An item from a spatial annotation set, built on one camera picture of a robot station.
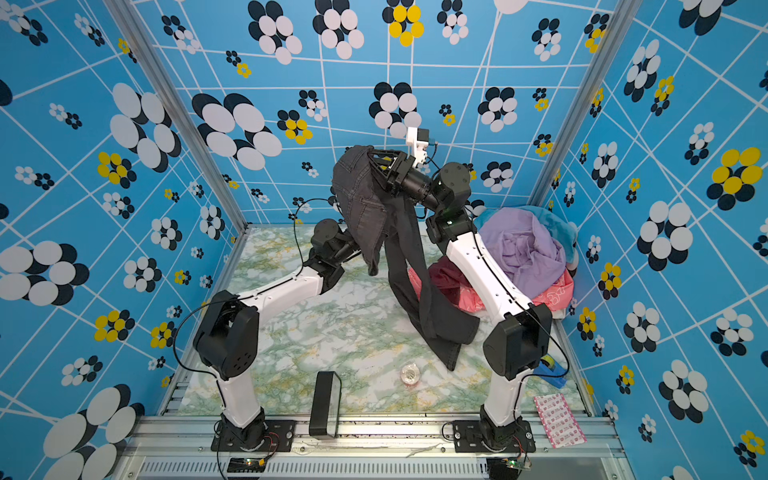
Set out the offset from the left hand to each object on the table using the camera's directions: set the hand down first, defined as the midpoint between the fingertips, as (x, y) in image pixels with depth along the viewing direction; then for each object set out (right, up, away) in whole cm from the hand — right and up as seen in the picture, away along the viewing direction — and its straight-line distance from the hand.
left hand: (395, 206), depth 74 cm
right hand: (-6, +7, -15) cm, 18 cm away
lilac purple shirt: (+42, -13, +17) cm, 47 cm away
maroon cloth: (+18, -20, +22) cm, 35 cm away
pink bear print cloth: (+26, -28, +21) cm, 43 cm away
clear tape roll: (+4, -45, +8) cm, 46 cm away
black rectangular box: (-17, -48, -4) cm, 51 cm away
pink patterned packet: (+42, -55, +1) cm, 69 cm away
